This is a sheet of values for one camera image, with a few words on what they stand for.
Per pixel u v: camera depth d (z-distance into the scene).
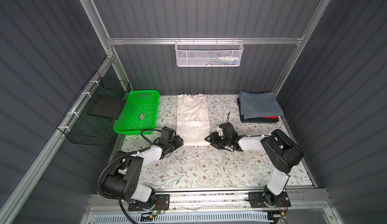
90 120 0.72
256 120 1.04
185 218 0.77
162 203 0.72
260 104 1.04
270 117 0.97
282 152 0.50
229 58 0.91
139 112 1.11
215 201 0.76
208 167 0.85
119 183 0.43
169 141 0.73
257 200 0.73
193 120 1.04
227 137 0.75
